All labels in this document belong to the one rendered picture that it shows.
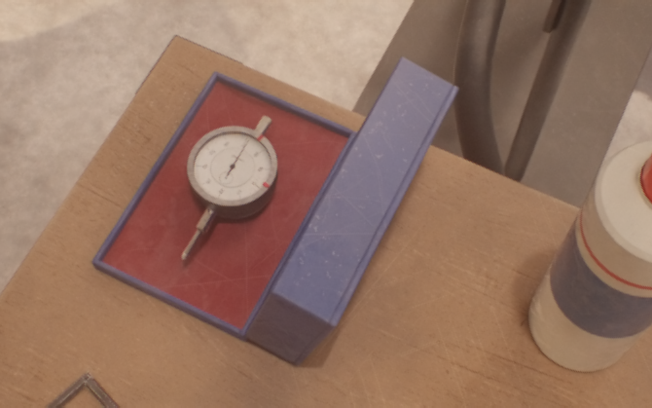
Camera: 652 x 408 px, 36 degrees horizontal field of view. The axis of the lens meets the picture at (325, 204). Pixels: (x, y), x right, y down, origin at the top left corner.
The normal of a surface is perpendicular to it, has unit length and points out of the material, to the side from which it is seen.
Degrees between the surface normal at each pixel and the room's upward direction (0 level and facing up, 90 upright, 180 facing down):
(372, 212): 13
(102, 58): 0
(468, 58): 43
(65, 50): 0
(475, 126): 54
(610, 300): 90
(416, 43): 0
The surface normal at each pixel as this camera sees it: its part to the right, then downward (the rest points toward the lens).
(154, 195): 0.00, -0.43
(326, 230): 0.20, -0.33
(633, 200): -0.65, -0.19
